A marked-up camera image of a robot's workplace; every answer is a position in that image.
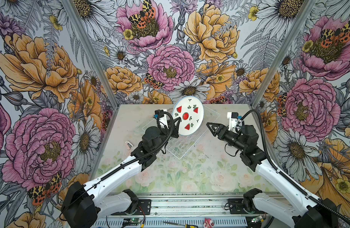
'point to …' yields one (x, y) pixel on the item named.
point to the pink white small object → (208, 223)
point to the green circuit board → (135, 220)
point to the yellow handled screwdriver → (186, 225)
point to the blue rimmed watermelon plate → (190, 109)
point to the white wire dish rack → (181, 147)
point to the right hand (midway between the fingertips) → (208, 129)
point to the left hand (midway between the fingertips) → (180, 121)
